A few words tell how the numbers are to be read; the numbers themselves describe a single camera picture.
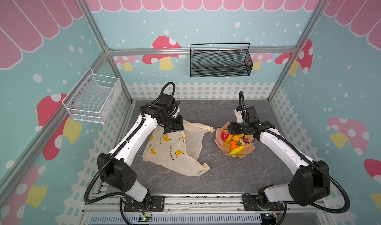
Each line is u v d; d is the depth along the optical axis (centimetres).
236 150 87
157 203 75
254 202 74
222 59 94
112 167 41
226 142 92
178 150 79
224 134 94
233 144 89
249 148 90
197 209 74
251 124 62
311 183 41
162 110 57
